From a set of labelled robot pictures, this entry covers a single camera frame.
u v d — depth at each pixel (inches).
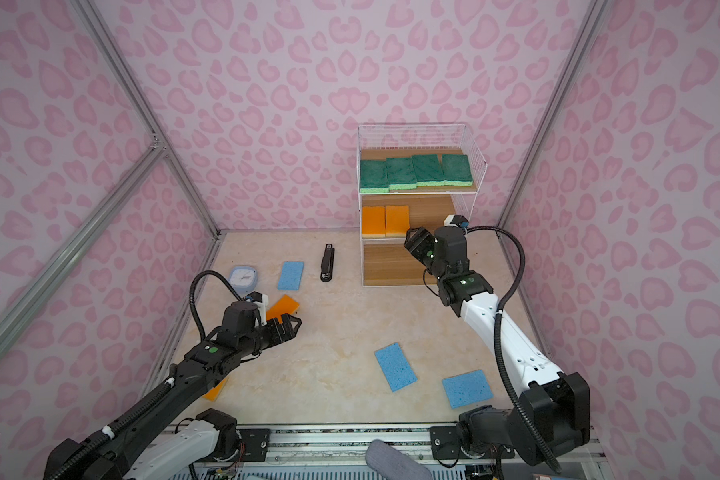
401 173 29.0
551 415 15.4
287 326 29.0
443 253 22.4
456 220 27.5
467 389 31.7
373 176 28.9
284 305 38.5
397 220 33.8
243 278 40.6
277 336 28.4
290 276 41.6
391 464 26.7
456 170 29.6
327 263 42.4
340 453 28.6
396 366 33.5
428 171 29.5
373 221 33.8
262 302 30.0
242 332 24.8
